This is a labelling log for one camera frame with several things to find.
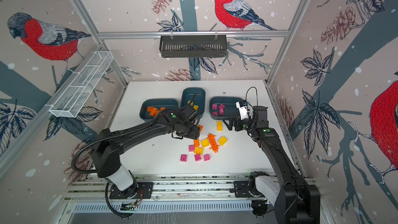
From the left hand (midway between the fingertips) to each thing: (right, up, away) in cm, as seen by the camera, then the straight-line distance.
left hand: (195, 135), depth 80 cm
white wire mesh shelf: (-59, +21, -7) cm, 63 cm away
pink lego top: (+17, +14, +24) cm, 32 cm away
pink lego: (+6, -12, +2) cm, 14 cm away
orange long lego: (0, -7, +10) cm, 12 cm away
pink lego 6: (+12, +9, +21) cm, 26 cm away
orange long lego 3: (-24, +12, +24) cm, 36 cm away
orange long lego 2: (-31, +11, +24) cm, 40 cm away
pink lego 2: (+1, -13, +5) cm, 14 cm away
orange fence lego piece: (+11, -8, +8) cm, 16 cm away
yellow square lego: (+16, -5, +9) cm, 19 cm away
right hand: (+19, +8, +1) cm, 20 cm away
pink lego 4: (+16, +10, +21) cm, 28 cm away
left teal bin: (-20, +15, +24) cm, 35 cm away
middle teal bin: (-6, +23, +28) cm, 37 cm away
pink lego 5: (+12, +14, +24) cm, 30 cm away
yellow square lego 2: (+5, -7, +8) cm, 12 cm away
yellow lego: (+2, -10, +6) cm, 12 cm away
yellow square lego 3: (-6, +17, +26) cm, 31 cm away
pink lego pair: (-7, -13, +4) cm, 15 cm away
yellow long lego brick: (+15, +1, +16) cm, 22 cm away
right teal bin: (+24, +11, +27) cm, 38 cm away
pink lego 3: (-2, -9, +6) cm, 11 cm away
